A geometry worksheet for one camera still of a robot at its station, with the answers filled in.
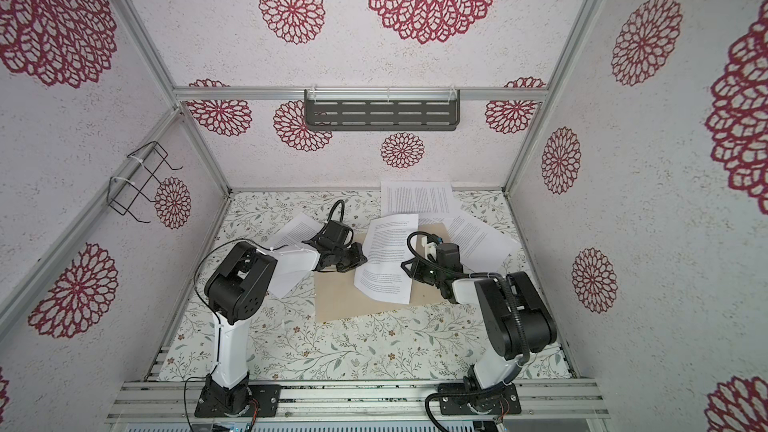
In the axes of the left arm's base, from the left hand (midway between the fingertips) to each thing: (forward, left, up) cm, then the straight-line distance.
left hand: (367, 262), depth 100 cm
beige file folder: (+14, -26, 0) cm, 29 cm away
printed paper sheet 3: (+5, -40, 0) cm, 40 cm away
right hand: (-3, -11, +6) cm, 13 cm away
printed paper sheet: (+3, -6, +4) cm, 8 cm away
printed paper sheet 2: (+13, +26, +1) cm, 29 cm away
